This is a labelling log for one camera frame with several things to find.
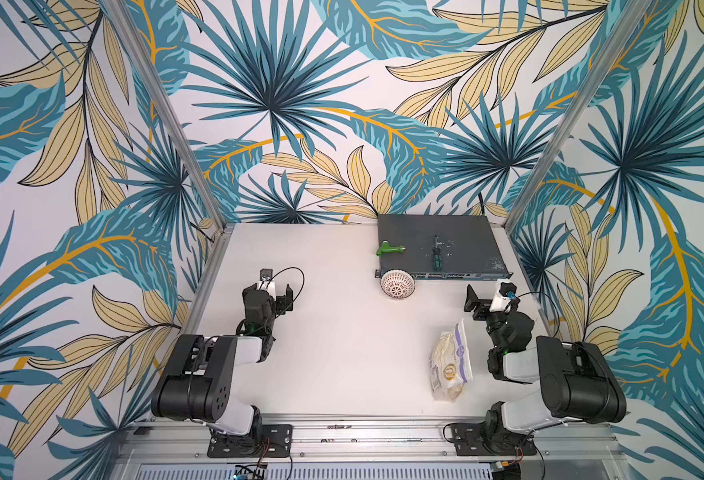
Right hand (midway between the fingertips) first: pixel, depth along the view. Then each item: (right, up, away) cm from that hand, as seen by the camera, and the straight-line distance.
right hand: (468, 285), depth 88 cm
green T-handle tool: (-22, +12, +19) cm, 32 cm away
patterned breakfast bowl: (-19, -1, +12) cm, 23 cm away
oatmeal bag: (-11, -18, -17) cm, 27 cm away
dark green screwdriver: (-5, +8, +15) cm, 17 cm away
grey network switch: (-1, +12, +21) cm, 24 cm away
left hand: (-59, -1, +4) cm, 59 cm away
